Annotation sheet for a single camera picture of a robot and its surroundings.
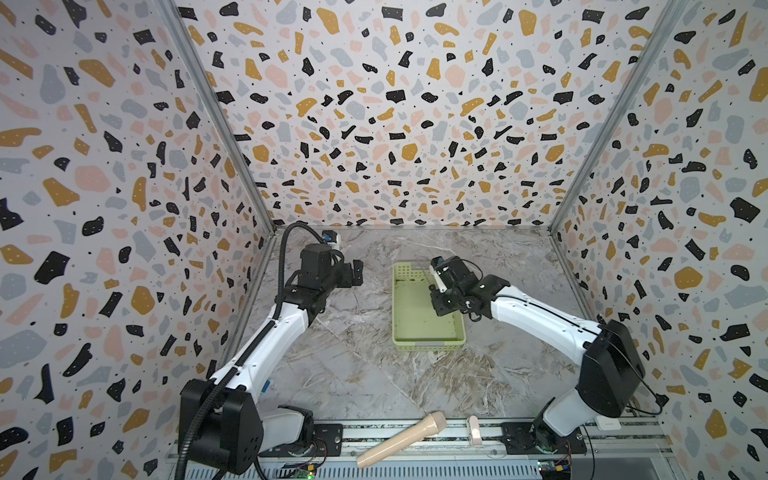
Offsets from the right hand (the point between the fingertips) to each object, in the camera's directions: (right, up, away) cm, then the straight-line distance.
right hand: (433, 293), depth 85 cm
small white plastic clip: (+9, -32, -11) cm, 35 cm away
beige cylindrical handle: (-1, -30, -12) cm, 33 cm away
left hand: (-24, +10, -3) cm, 26 cm away
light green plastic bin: (-5, -11, +10) cm, 16 cm away
